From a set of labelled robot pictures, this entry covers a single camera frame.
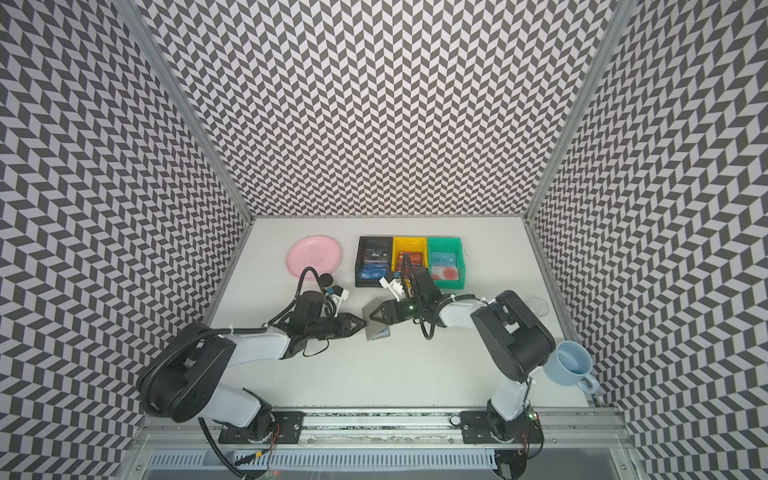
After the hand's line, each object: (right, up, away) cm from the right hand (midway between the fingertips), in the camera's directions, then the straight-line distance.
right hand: (375, 324), depth 86 cm
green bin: (+23, +17, +16) cm, 33 cm away
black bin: (-2, +18, +19) cm, 26 cm away
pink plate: (-22, +20, +22) cm, 37 cm away
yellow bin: (+10, +20, +20) cm, 30 cm away
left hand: (-3, -1, +1) cm, 3 cm away
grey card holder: (0, -1, -1) cm, 1 cm away
